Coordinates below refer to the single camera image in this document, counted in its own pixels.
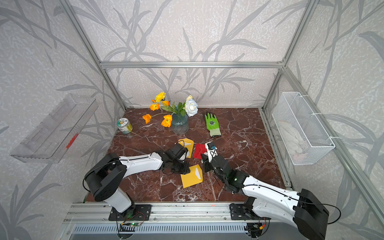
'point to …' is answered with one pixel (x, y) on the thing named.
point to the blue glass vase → (180, 123)
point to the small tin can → (124, 125)
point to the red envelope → (199, 149)
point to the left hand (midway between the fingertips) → (190, 171)
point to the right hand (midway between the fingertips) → (202, 153)
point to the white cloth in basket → (295, 143)
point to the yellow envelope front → (195, 176)
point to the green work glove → (213, 125)
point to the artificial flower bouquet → (189, 108)
